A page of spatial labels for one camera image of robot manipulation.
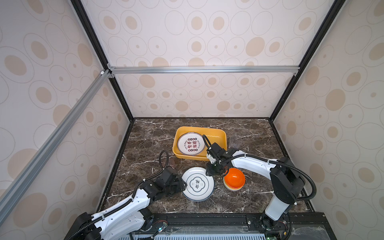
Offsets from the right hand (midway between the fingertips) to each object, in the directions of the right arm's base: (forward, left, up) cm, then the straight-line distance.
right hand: (208, 173), depth 87 cm
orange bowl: (-4, -14, +3) cm, 15 cm away
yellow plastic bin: (+30, -8, -3) cm, 32 cm away
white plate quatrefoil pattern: (-6, +5, -2) cm, 8 cm away
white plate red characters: (+23, +10, -2) cm, 25 cm away
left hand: (-8, +11, +3) cm, 14 cm away
